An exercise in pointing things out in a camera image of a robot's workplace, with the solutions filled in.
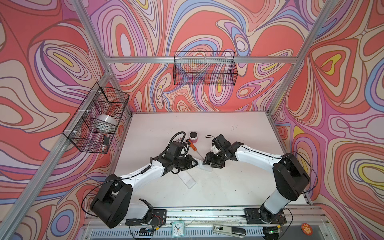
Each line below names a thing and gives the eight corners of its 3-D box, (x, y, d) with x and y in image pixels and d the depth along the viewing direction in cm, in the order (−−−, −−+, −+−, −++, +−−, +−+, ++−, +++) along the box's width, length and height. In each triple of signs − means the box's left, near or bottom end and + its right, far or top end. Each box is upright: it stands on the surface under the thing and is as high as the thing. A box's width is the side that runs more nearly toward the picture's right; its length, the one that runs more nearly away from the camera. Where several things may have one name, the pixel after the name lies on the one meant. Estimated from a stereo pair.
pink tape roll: (188, 143, 102) (188, 139, 99) (189, 135, 107) (188, 131, 103) (197, 143, 102) (197, 139, 99) (197, 135, 107) (197, 131, 103)
